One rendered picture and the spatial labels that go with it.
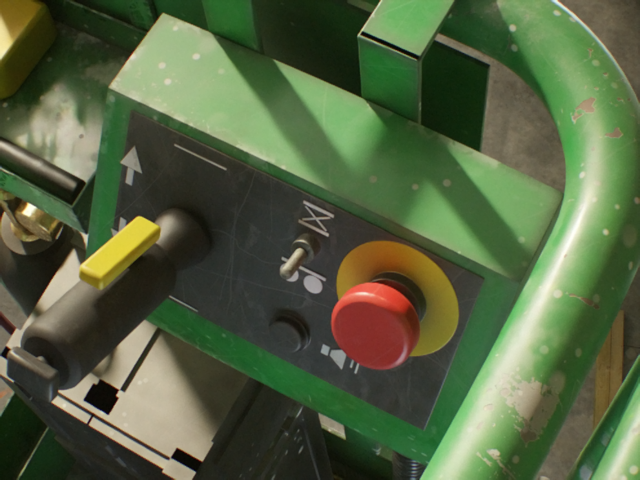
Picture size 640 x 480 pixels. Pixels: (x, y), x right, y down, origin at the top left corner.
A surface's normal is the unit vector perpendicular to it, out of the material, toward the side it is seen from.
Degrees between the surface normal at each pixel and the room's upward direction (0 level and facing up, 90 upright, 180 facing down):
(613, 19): 0
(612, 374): 0
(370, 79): 90
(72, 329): 37
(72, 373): 59
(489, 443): 9
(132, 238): 32
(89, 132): 0
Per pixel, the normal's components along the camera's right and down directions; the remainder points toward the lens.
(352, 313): -0.44, 0.47
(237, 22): -0.49, 0.81
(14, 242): -0.22, -0.19
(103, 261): 0.22, -0.77
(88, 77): -0.06, -0.40
